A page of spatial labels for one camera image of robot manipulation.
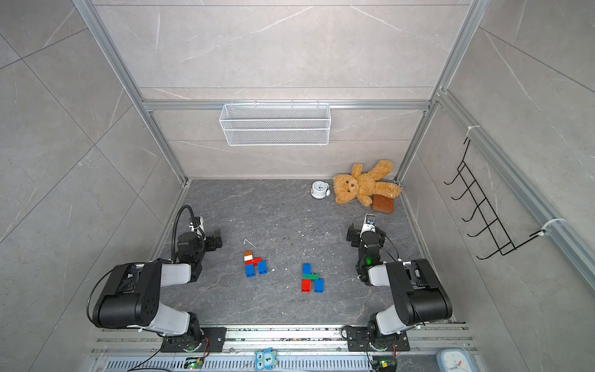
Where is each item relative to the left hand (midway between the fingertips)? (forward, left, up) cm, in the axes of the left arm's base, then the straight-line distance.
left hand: (209, 228), depth 94 cm
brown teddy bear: (+21, -69, 0) cm, 72 cm away
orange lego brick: (-9, -16, -6) cm, 19 cm away
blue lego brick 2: (-16, -17, -6) cm, 24 cm away
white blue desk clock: (-47, -83, -4) cm, 96 cm away
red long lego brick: (-14, -19, -4) cm, 24 cm away
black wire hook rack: (-25, -91, +27) cm, 98 cm away
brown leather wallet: (+14, -77, -4) cm, 78 cm away
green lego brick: (-20, -41, -5) cm, 46 cm away
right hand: (-2, -65, +1) cm, 66 cm away
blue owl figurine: (-45, -26, -4) cm, 52 cm away
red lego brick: (-23, -39, -5) cm, 46 cm away
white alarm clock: (+22, -48, -3) cm, 53 cm away
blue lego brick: (-15, -22, -7) cm, 28 cm away
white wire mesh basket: (+38, -28, +23) cm, 53 cm away
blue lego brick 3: (-16, -40, -7) cm, 43 cm away
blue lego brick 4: (-23, -44, -5) cm, 50 cm away
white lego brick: (-12, -17, -5) cm, 21 cm away
